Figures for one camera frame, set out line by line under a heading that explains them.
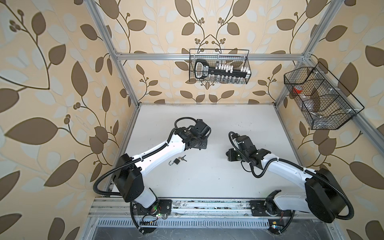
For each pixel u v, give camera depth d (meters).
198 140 0.57
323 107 0.74
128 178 0.42
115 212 0.74
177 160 0.91
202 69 0.85
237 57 0.91
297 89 0.88
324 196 0.41
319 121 0.64
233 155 0.77
